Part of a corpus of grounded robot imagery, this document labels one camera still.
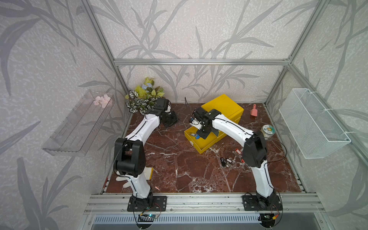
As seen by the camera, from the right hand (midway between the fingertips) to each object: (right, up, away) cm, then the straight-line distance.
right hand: (203, 132), depth 92 cm
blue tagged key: (-6, -3, +7) cm, 10 cm away
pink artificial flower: (-55, +19, -15) cm, 60 cm away
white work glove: (-33, -24, -7) cm, 42 cm away
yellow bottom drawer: (-1, -9, +3) cm, 9 cm away
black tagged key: (+13, -19, -3) cm, 23 cm away
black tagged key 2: (+17, -17, -3) cm, 24 cm away
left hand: (-15, +8, -2) cm, 17 cm away
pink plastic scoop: (+42, +13, +21) cm, 49 cm away
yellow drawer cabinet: (+15, +16, -3) cm, 22 cm away
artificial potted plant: (-38, +22, -1) cm, 44 cm away
